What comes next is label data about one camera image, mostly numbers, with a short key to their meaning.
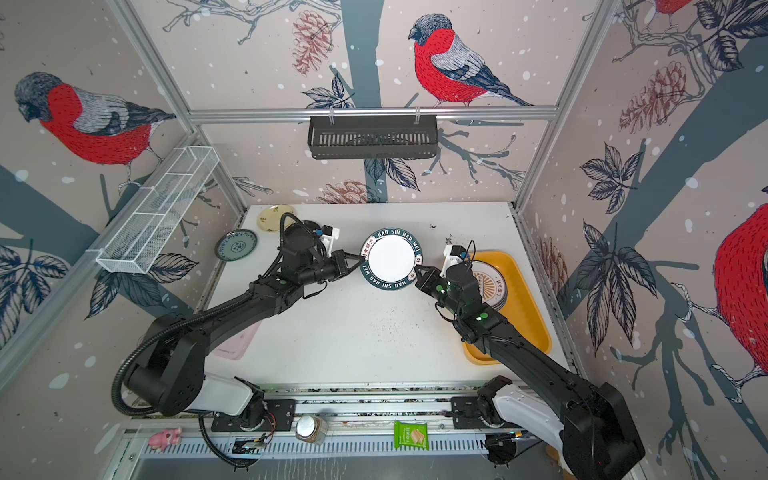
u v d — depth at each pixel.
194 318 0.47
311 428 0.63
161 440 0.69
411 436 0.70
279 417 0.73
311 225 1.10
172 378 0.42
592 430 0.38
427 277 0.69
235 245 1.10
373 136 1.06
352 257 0.79
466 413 0.73
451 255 0.73
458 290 0.58
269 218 1.19
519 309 0.90
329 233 0.78
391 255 0.82
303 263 0.67
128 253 0.69
